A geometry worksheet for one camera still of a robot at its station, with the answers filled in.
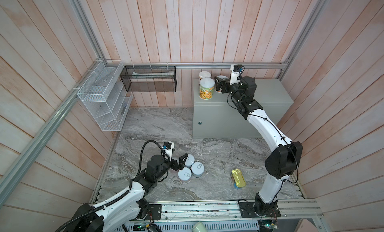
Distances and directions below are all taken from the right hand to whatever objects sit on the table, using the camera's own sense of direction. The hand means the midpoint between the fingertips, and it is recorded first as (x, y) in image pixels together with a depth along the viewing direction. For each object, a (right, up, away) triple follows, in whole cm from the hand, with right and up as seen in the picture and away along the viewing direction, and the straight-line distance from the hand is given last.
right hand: (221, 75), depth 77 cm
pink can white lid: (-19, -54, +3) cm, 57 cm away
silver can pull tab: (-17, -47, +9) cm, 51 cm away
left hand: (-22, -43, +3) cm, 48 cm away
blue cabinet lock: (-11, -26, +11) cm, 30 cm away
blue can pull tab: (-12, -51, +5) cm, 53 cm away
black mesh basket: (-45, +6, +27) cm, 53 cm away
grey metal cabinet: (-2, -23, +8) cm, 24 cm away
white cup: (-13, -70, -14) cm, 73 cm away
